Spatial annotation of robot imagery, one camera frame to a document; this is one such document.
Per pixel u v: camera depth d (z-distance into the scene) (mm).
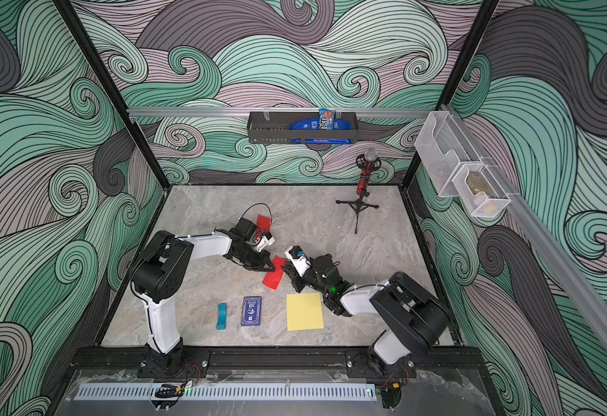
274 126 951
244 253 828
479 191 653
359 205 1043
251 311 815
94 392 697
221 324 801
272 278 904
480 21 728
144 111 954
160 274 513
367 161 961
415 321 438
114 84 877
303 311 836
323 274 659
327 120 901
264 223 1076
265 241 908
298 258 728
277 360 756
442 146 951
